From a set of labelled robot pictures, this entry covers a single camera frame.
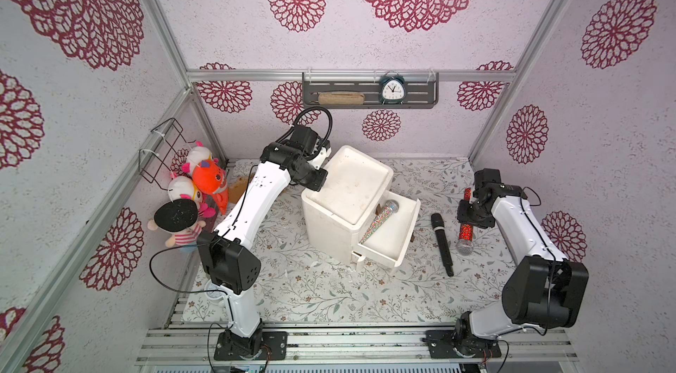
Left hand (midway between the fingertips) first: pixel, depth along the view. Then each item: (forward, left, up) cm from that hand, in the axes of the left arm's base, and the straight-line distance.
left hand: (317, 182), depth 82 cm
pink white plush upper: (+16, +45, -4) cm, 47 cm away
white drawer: (-10, -23, -15) cm, 29 cm away
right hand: (-6, -49, -10) cm, 50 cm away
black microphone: (-5, -43, -21) cm, 48 cm away
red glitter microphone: (-16, -45, -11) cm, 49 cm away
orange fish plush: (+5, +36, -4) cm, 37 cm away
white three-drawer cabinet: (-14, -6, +2) cm, 15 cm away
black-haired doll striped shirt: (-12, +39, -1) cm, 41 cm away
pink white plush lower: (0, +43, -2) cm, 43 cm away
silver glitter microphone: (-1, -24, -12) cm, 27 cm away
